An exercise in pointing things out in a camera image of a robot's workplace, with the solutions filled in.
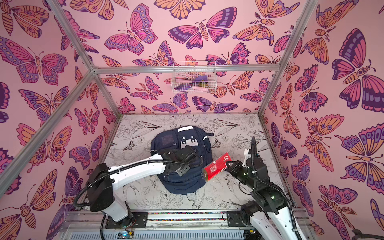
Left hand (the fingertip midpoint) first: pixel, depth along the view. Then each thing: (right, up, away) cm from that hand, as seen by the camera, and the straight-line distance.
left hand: (184, 162), depth 82 cm
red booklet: (+16, 0, -8) cm, 18 cm away
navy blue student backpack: (+5, -9, -2) cm, 10 cm away
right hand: (+20, +4, -12) cm, 24 cm away
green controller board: (-28, -33, -9) cm, 44 cm away
